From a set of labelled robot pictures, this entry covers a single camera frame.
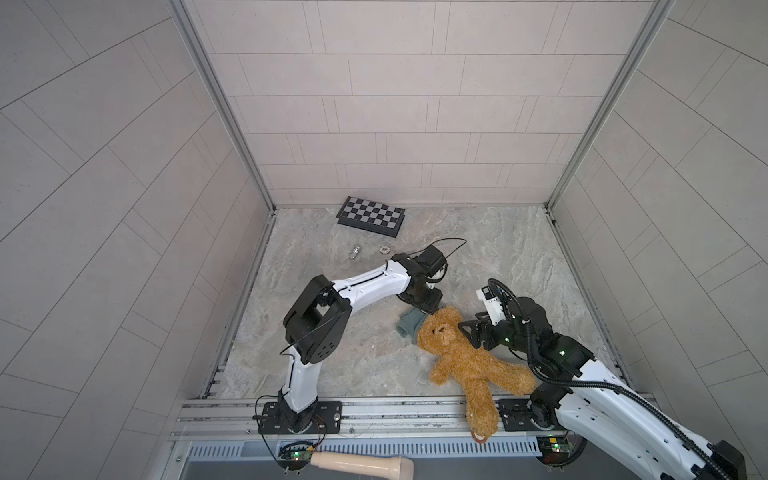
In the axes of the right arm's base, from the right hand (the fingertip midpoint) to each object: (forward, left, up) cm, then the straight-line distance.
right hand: (465, 326), depth 77 cm
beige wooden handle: (-26, +26, -5) cm, 37 cm away
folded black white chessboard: (+45, +25, -3) cm, 52 cm away
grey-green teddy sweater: (+5, +14, -6) cm, 16 cm away
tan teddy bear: (-11, -1, -3) cm, 11 cm away
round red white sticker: (-23, +1, -9) cm, 25 cm away
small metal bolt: (+31, +31, -7) cm, 44 cm away
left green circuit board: (-24, +42, -7) cm, 48 cm away
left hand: (+9, +5, -5) cm, 11 cm away
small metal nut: (+33, +20, -8) cm, 40 cm away
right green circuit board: (-26, -17, -10) cm, 33 cm away
